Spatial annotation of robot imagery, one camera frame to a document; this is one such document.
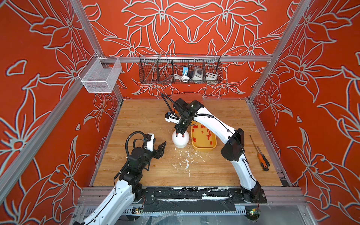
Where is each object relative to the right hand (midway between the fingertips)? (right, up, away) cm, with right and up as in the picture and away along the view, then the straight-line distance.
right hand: (174, 131), depth 82 cm
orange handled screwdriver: (+54, -19, +1) cm, 58 cm away
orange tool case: (+11, +24, +35) cm, 44 cm away
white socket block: (+25, +36, +12) cm, 45 cm away
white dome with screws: (+3, -8, +4) cm, 9 cm away
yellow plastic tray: (+19, -7, +13) cm, 24 cm away
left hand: (-8, -5, -3) cm, 10 cm away
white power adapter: (+16, +37, +9) cm, 41 cm away
